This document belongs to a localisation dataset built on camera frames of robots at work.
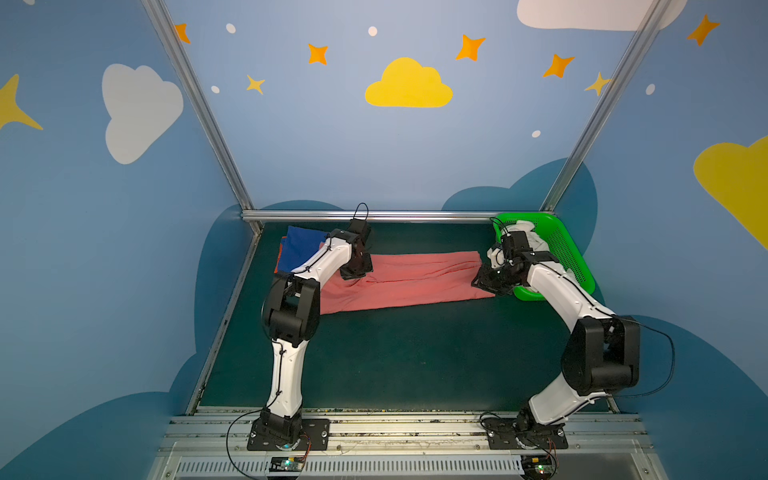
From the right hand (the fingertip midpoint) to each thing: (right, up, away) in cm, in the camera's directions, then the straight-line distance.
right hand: (479, 281), depth 90 cm
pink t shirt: (-21, 0, +14) cm, 26 cm away
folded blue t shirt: (-62, +11, +21) cm, 67 cm away
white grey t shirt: (+28, +13, +21) cm, 38 cm away
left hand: (-35, +2, +9) cm, 37 cm away
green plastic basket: (+36, +13, +20) cm, 44 cm away
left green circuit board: (-53, -43, -19) cm, 71 cm away
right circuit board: (+8, -44, -19) cm, 48 cm away
